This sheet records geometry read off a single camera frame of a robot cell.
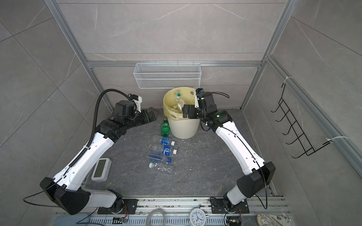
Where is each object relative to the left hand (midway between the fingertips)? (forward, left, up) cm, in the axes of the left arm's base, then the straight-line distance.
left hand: (153, 110), depth 72 cm
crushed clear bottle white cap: (-19, -2, -31) cm, 36 cm away
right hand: (+3, -19, -2) cm, 19 cm away
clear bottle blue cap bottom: (-13, +2, -29) cm, 32 cm away
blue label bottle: (-9, -5, -28) cm, 30 cm away
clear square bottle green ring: (+17, -14, -11) cm, 25 cm away
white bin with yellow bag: (+21, -10, -12) cm, 26 cm away
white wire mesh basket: (+39, -3, -5) cm, 39 cm away
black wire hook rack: (-15, -70, -2) cm, 72 cm away
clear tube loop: (-40, +1, -36) cm, 54 cm away
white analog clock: (-44, -21, -30) cm, 58 cm away
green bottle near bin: (+10, -2, -33) cm, 34 cm away
